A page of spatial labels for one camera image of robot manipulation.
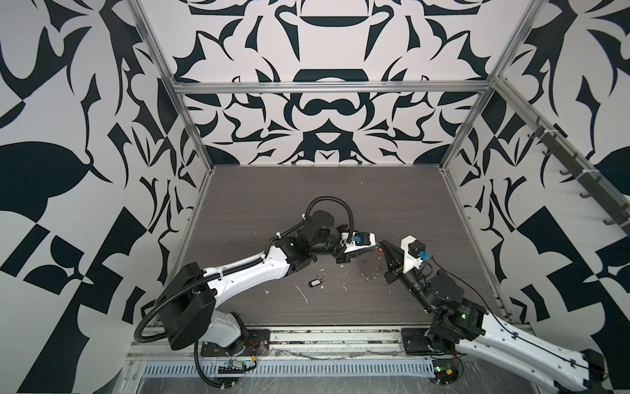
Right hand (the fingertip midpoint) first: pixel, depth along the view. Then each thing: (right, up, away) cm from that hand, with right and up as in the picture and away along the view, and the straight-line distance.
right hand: (381, 241), depth 70 cm
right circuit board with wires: (+19, -39, +2) cm, 43 cm away
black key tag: (-19, -18, +17) cm, 31 cm away
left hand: (-3, +1, +2) cm, 4 cm away
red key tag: (0, -3, +1) cm, 3 cm away
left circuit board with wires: (-41, -37, +2) cm, 55 cm away
